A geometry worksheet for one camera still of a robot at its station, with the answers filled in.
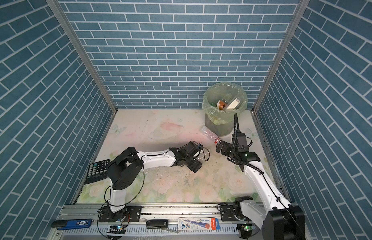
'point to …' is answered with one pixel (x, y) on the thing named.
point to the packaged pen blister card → (198, 224)
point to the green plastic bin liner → (233, 95)
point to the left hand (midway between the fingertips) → (197, 163)
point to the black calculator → (96, 171)
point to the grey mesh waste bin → (222, 129)
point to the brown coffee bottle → (221, 105)
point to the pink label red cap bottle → (210, 134)
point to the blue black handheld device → (67, 224)
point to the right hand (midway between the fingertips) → (222, 145)
